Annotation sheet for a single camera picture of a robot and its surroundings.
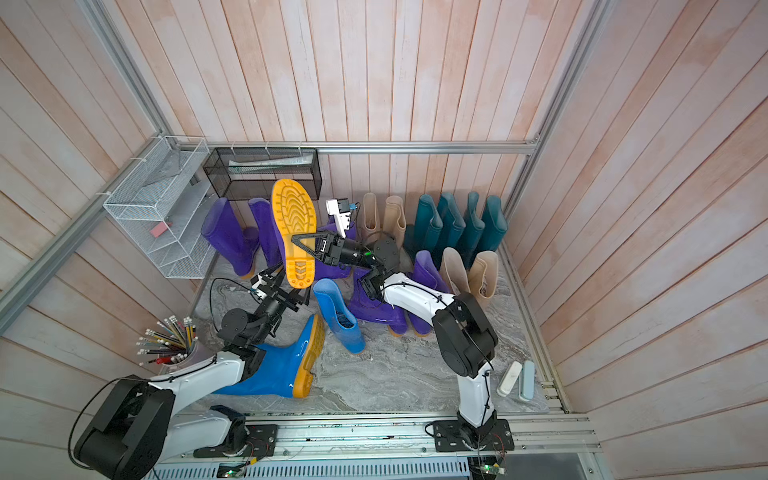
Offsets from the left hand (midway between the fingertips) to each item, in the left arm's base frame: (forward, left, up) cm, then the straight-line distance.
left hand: (304, 269), depth 73 cm
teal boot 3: (+18, -40, -2) cm, 44 cm away
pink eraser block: (+15, +44, -1) cm, 46 cm away
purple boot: (+1, -14, -19) cm, 24 cm away
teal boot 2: (+22, -32, -10) cm, 41 cm away
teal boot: (+17, -52, -2) cm, 55 cm away
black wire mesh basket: (+43, +26, -2) cm, 50 cm away
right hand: (-3, 0, +12) cm, 12 cm away
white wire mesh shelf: (+17, +40, +7) cm, 44 cm away
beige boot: (+26, -24, -7) cm, 36 cm away
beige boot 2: (0, -45, -2) cm, 45 cm away
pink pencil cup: (-11, +37, -18) cm, 43 cm away
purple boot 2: (+21, +29, -15) cm, 39 cm away
